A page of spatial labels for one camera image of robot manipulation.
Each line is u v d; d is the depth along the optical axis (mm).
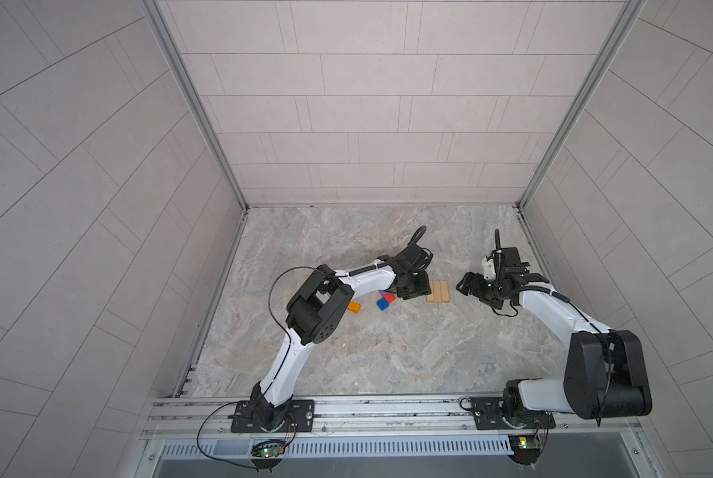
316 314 527
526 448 681
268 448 644
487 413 716
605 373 421
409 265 752
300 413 710
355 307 888
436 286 937
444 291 926
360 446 680
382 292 688
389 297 910
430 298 911
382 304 908
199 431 691
